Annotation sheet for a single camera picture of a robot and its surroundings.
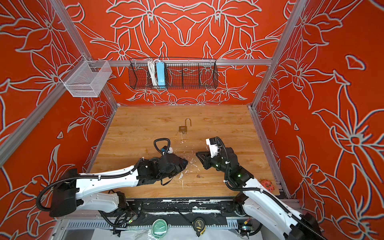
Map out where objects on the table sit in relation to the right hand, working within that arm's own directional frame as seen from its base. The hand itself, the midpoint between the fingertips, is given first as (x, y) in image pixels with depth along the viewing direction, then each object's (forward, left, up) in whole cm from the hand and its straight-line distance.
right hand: (195, 154), depth 74 cm
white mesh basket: (+46, +68, +16) cm, 83 cm away
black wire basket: (+52, +9, +13) cm, 55 cm away
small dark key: (-5, -2, -17) cm, 18 cm away
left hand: (-4, +3, -2) cm, 5 cm away
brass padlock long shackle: (+29, +7, -17) cm, 35 cm away
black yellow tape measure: (-29, -1, -14) cm, 32 cm away
